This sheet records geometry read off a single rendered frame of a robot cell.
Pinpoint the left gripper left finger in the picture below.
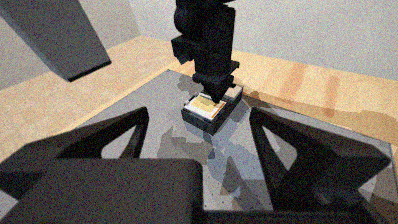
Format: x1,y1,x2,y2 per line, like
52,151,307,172
9,106,149,159

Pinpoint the white cassette dock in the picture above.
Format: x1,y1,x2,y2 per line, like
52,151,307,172
181,83,244,136

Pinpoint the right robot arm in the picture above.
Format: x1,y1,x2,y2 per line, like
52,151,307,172
171,0,236,76

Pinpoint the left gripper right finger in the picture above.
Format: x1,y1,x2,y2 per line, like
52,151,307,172
249,107,391,211

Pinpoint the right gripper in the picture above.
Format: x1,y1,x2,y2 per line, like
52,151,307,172
192,43,240,104

